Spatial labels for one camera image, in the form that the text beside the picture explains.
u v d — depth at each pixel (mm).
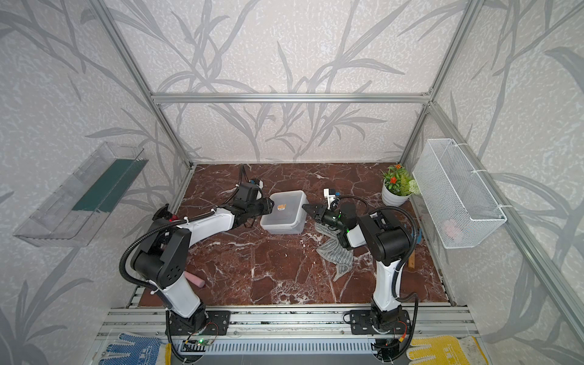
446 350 692
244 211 730
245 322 752
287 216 867
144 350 684
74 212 646
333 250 889
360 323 733
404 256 531
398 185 930
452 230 735
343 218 772
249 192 738
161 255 475
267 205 848
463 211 602
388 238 528
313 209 848
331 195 886
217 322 735
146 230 920
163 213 831
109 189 638
